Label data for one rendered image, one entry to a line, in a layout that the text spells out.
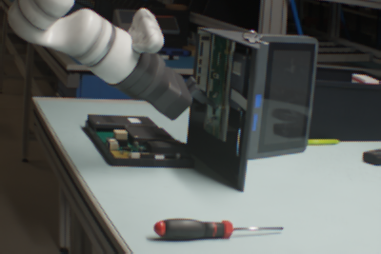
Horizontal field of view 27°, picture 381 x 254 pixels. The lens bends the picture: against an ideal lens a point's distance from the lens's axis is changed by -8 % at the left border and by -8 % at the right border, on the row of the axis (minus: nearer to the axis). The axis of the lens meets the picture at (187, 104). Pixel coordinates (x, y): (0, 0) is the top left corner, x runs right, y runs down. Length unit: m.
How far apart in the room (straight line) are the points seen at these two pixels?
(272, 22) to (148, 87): 1.72
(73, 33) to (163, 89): 0.17
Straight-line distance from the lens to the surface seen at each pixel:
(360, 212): 1.15
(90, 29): 1.14
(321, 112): 1.58
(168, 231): 0.96
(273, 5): 2.89
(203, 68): 1.38
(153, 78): 1.20
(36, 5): 1.10
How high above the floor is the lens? 1.33
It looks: 10 degrees down
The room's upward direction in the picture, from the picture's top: 5 degrees clockwise
